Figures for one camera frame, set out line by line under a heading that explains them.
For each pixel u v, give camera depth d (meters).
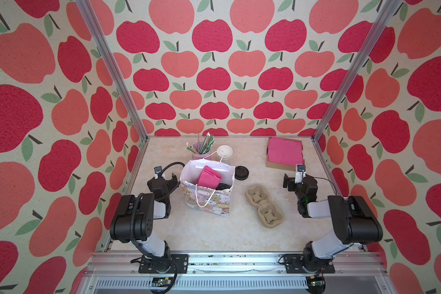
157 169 0.82
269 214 0.86
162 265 0.68
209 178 0.77
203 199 0.75
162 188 0.73
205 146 0.95
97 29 0.75
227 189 0.68
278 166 1.06
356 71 0.87
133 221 0.46
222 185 0.83
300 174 0.82
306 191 0.73
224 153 0.99
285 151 1.10
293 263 0.74
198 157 0.95
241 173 1.02
